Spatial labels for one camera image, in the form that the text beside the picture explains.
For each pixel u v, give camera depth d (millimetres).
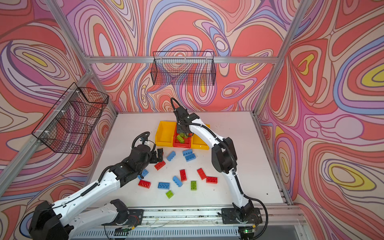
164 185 825
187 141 1013
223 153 579
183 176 861
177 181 837
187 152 957
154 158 708
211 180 846
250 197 648
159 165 885
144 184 842
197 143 977
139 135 575
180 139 1009
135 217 727
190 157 933
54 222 386
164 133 1066
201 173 864
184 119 694
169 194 801
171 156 941
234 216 734
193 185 833
